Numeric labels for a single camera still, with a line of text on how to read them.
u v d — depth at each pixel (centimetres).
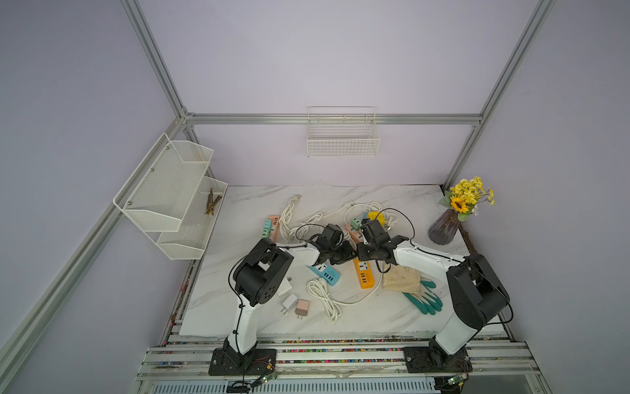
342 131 93
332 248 82
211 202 98
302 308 84
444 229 96
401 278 91
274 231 102
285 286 87
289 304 82
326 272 90
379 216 101
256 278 53
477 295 46
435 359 65
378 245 71
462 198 82
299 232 103
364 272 90
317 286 88
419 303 84
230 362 64
